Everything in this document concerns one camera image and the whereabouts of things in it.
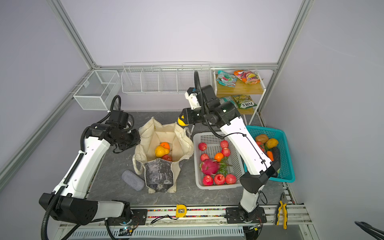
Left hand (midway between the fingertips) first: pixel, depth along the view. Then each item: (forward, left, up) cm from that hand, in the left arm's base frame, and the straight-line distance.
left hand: (140, 143), depth 75 cm
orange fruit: (+10, -9, -19) cm, 23 cm away
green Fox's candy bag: (+33, -63, -6) cm, 72 cm away
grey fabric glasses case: (-11, +8, -20) cm, 25 cm away
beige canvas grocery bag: (+3, -7, -14) cm, 16 cm away
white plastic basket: (+11, -40, -20) cm, 46 cm away
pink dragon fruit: (-9, -35, -15) cm, 39 cm away
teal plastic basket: (-11, -54, -13) cm, 57 cm away
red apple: (+1, -10, -18) cm, 21 cm away
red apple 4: (+2, -47, -18) cm, 50 cm away
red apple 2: (+7, -33, -19) cm, 38 cm away
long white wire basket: (+48, -9, +6) cm, 49 cm away
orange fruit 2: (-1, -41, -17) cm, 45 cm away
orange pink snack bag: (+35, -61, +12) cm, 72 cm away
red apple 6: (-15, -34, -17) cm, 41 cm away
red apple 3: (+8, -47, -18) cm, 51 cm away
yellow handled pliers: (-28, -71, -22) cm, 80 cm away
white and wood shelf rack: (+28, -67, +7) cm, 73 cm away
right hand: (+4, -23, +13) cm, 27 cm away
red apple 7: (-15, -40, -18) cm, 46 cm away
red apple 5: (-1, -33, -18) cm, 37 cm away
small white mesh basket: (+40, +33, +3) cm, 52 cm away
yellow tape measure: (-28, -19, -21) cm, 40 cm away
